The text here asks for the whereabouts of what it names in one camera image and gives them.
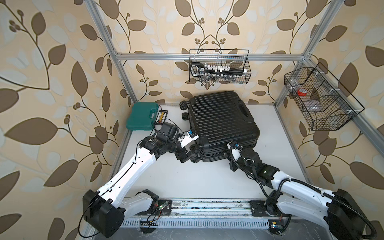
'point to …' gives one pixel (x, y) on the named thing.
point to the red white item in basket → (302, 92)
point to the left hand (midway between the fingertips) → (188, 145)
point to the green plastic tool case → (142, 116)
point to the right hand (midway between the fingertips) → (226, 155)
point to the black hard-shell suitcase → (217, 119)
